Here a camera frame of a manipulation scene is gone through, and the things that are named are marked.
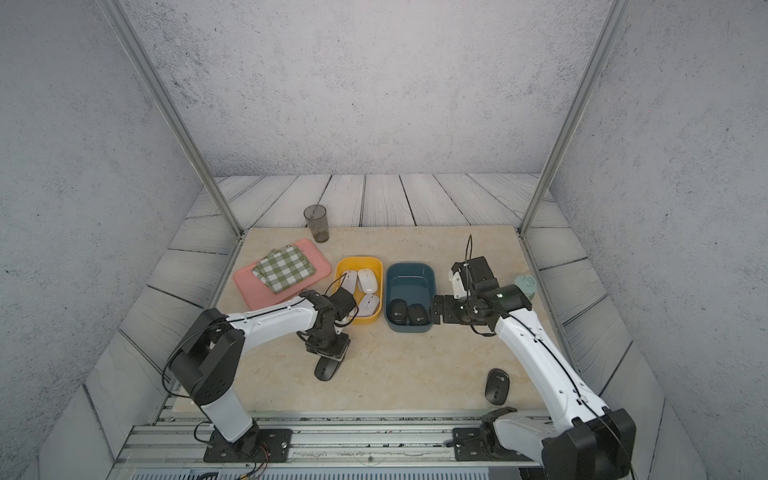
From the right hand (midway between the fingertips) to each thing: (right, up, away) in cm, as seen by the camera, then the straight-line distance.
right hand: (447, 311), depth 77 cm
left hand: (-29, -15, +9) cm, 34 cm away
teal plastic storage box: (-6, +4, +27) cm, 28 cm away
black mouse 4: (+14, -21, +3) cm, 25 cm away
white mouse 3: (-22, -1, +19) cm, 29 cm away
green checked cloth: (-54, +9, +31) cm, 62 cm away
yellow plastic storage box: (-27, +11, +30) cm, 42 cm away
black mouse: (-33, -17, +6) cm, 37 cm away
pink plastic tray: (-61, +1, +25) cm, 66 cm away
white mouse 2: (-29, +6, +25) cm, 39 cm away
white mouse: (-22, +6, +24) cm, 34 cm away
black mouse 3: (-6, -4, +17) cm, 18 cm away
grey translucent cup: (-43, +28, +35) cm, 62 cm away
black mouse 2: (-13, -4, +17) cm, 21 cm away
